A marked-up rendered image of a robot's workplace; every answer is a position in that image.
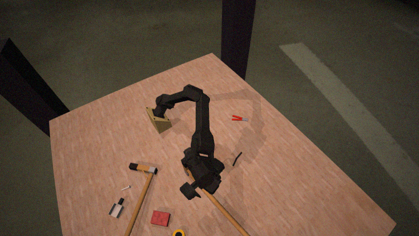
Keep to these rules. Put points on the red flat block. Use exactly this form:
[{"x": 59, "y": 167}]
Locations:
[{"x": 160, "y": 218}]

